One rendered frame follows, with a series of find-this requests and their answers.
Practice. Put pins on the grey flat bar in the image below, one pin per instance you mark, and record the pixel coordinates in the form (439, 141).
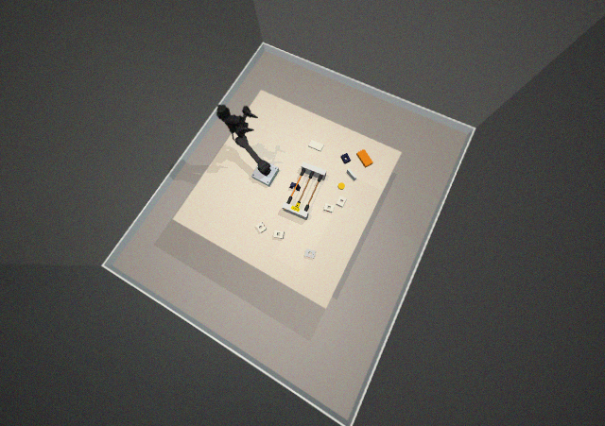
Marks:
(351, 174)

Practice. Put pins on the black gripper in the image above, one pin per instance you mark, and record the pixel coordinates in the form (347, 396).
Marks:
(240, 121)

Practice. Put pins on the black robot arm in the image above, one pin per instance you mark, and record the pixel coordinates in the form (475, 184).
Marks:
(223, 113)

